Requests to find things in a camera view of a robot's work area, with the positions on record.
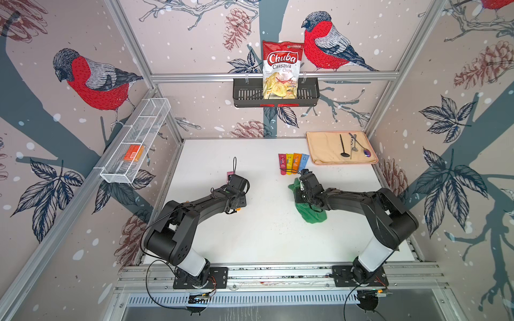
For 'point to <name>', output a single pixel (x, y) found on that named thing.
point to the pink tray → (344, 163)
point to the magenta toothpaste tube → (229, 173)
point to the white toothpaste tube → (238, 208)
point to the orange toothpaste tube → (297, 162)
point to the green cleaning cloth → (308, 214)
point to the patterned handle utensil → (352, 144)
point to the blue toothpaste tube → (304, 161)
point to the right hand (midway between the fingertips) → (295, 193)
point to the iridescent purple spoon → (367, 152)
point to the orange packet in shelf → (134, 152)
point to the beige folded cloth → (336, 147)
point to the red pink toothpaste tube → (282, 163)
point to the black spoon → (344, 154)
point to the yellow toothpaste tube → (289, 163)
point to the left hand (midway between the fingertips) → (242, 196)
